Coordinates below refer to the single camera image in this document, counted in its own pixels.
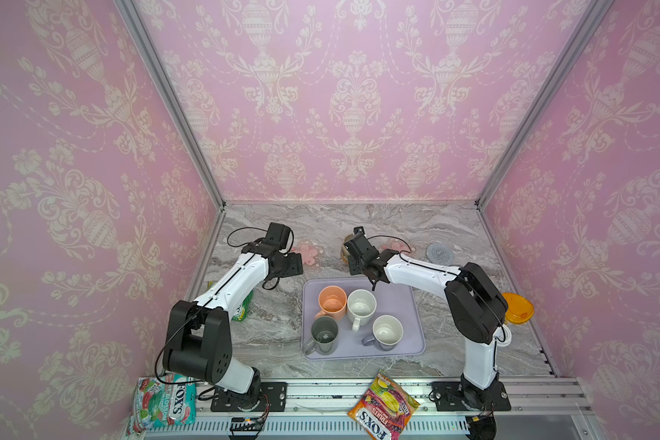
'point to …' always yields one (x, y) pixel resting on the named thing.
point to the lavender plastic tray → (346, 318)
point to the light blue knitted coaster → (439, 253)
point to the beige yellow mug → (345, 253)
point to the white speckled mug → (361, 307)
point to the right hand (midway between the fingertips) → (358, 258)
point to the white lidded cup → (503, 335)
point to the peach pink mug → (333, 302)
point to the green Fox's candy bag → (160, 401)
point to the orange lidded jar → (520, 310)
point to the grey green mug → (324, 336)
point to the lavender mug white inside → (387, 332)
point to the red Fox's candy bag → (385, 409)
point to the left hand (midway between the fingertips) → (292, 269)
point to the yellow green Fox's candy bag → (243, 310)
